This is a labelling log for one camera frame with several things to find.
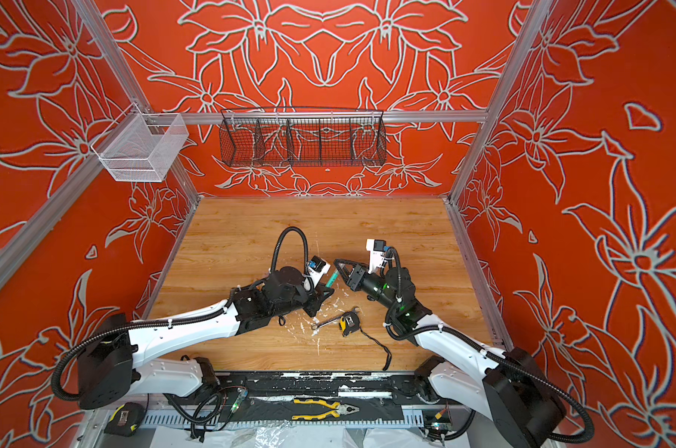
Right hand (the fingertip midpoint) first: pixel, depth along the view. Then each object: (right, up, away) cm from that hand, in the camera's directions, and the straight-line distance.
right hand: (332, 264), depth 73 cm
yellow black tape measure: (+5, -19, +9) cm, 21 cm away
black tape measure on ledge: (-51, -37, -6) cm, 64 cm away
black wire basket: (-14, +43, +27) cm, 53 cm away
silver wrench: (-6, -21, +11) cm, 24 cm away
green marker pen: (0, -4, 0) cm, 4 cm away
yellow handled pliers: (+2, -37, -3) cm, 37 cm away
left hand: (0, -7, +3) cm, 7 cm away
